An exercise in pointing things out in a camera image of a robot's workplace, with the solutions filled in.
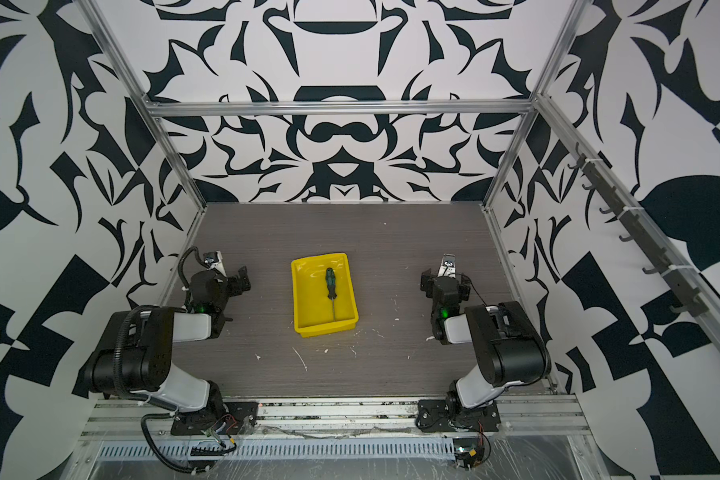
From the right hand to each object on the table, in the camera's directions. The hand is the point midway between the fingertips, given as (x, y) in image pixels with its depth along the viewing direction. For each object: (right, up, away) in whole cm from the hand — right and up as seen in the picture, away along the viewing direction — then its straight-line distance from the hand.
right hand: (447, 267), depth 94 cm
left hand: (-69, 0, 0) cm, 69 cm away
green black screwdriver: (-36, -5, +2) cm, 37 cm away
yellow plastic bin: (-41, -12, -2) cm, 43 cm away
